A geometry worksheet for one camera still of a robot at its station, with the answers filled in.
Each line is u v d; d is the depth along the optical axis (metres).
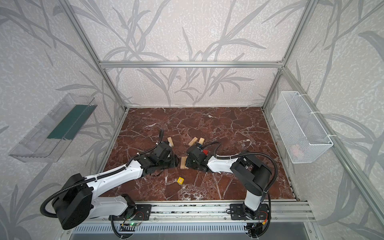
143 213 0.72
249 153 0.50
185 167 0.88
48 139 0.65
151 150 0.66
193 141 0.99
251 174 0.47
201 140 0.99
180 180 0.83
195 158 0.70
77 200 0.41
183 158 0.92
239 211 0.74
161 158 0.66
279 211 0.75
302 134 0.62
